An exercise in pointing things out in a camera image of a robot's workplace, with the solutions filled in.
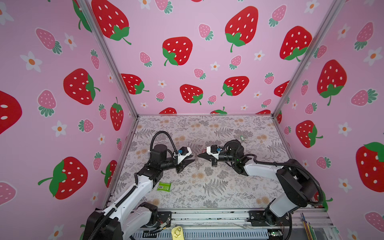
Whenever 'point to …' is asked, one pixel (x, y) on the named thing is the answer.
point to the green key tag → (242, 137)
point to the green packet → (164, 186)
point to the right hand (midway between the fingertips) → (198, 154)
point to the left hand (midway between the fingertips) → (192, 156)
